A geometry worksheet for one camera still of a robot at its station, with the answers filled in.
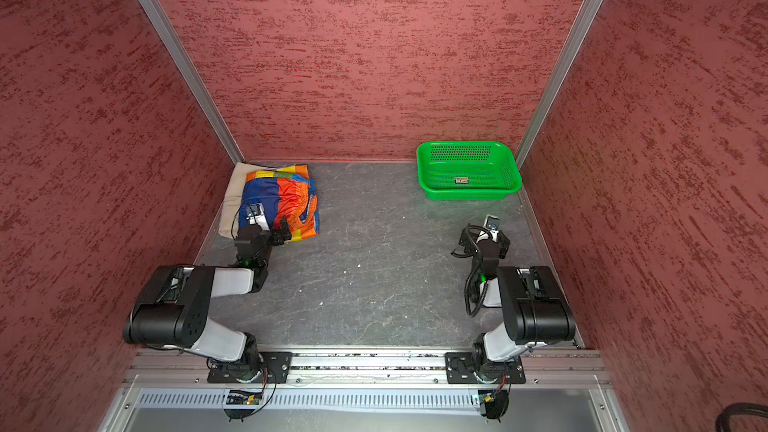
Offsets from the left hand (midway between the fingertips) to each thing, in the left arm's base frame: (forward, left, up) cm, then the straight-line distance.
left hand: (272, 223), depth 94 cm
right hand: (-2, -67, 0) cm, 67 cm away
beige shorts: (+6, +18, -5) cm, 19 cm away
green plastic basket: (+31, -69, -6) cm, 76 cm away
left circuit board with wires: (-45, -2, -10) cm, 46 cm away
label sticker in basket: (+25, -66, -6) cm, 71 cm away
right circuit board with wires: (-46, -65, -9) cm, 80 cm away
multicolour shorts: (+13, -2, 0) cm, 13 cm away
